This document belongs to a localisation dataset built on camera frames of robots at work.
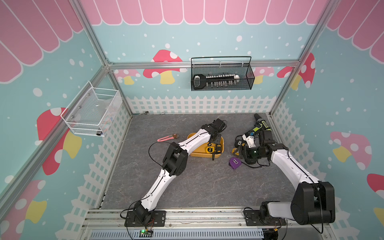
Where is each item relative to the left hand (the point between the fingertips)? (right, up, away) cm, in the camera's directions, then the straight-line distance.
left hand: (213, 140), depth 101 cm
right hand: (+13, -6, -16) cm, 21 cm away
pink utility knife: (-29, +2, +4) cm, 30 cm away
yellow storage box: (-9, -7, -7) cm, 13 cm away
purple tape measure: (+12, -13, -10) cm, 20 cm away
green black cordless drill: (+36, +11, +8) cm, 39 cm away
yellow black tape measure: (+10, -4, -21) cm, 23 cm away
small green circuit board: (-37, -44, -28) cm, 64 cm away
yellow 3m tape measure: (-3, -6, -4) cm, 8 cm away
